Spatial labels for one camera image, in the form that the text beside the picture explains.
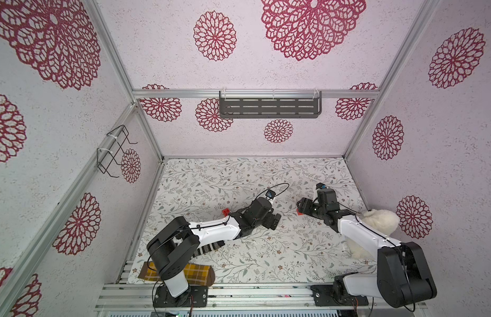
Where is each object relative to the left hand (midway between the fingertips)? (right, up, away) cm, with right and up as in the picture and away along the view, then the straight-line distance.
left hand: (270, 211), depth 87 cm
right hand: (+15, +4, +3) cm, 16 cm away
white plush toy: (+40, -1, -16) cm, 43 cm away
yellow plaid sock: (-30, -24, -8) cm, 39 cm away
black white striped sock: (-27, -15, -2) cm, 31 cm away
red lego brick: (-20, -2, +7) cm, 22 cm away
